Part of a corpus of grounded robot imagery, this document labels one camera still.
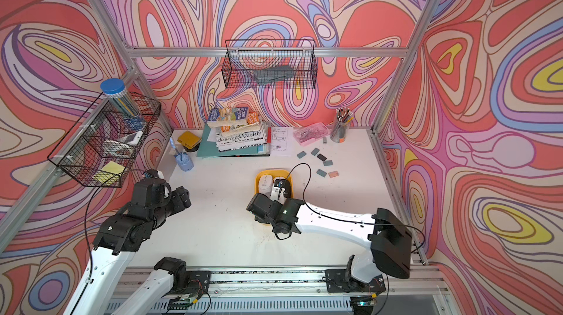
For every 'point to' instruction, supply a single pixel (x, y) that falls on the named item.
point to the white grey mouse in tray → (265, 184)
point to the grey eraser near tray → (321, 172)
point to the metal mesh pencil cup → (341, 124)
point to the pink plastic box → (307, 135)
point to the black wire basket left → (102, 146)
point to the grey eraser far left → (300, 154)
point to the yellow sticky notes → (110, 173)
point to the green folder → (209, 149)
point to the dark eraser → (321, 157)
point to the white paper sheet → (282, 141)
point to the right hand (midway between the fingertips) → (269, 216)
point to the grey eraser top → (315, 151)
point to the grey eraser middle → (328, 162)
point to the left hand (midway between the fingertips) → (182, 195)
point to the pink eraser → (333, 173)
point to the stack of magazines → (234, 128)
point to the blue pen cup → (185, 162)
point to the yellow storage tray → (274, 173)
